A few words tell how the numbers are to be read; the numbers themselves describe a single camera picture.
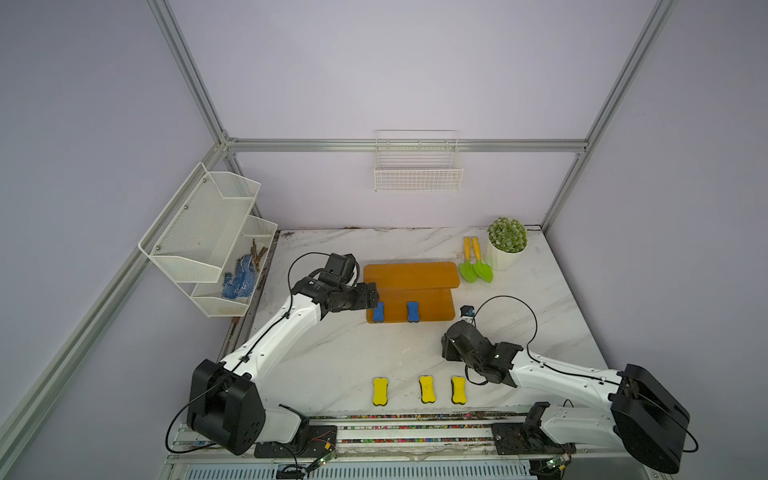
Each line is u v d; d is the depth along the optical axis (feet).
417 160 3.15
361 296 2.40
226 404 1.31
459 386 2.68
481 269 3.55
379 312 3.12
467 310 2.52
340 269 2.05
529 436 2.16
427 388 2.63
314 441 2.39
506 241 3.23
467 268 3.57
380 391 2.64
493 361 2.00
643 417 1.34
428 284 2.88
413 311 3.14
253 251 3.15
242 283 2.86
